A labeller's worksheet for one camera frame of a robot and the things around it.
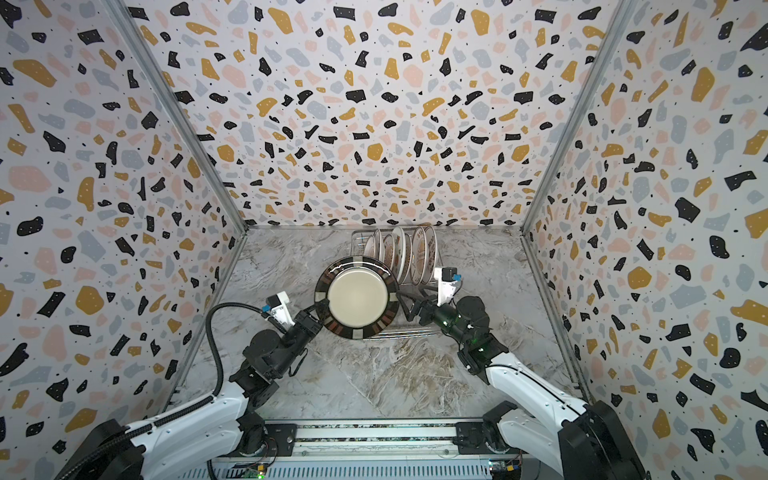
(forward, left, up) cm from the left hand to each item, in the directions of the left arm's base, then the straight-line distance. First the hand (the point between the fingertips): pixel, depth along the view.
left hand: (328, 297), depth 74 cm
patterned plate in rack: (+27, -25, -17) cm, 41 cm away
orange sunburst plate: (+29, -8, -14) cm, 33 cm away
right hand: (+1, -19, +2) cm, 19 cm away
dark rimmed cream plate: (+4, -8, -6) cm, 11 cm away
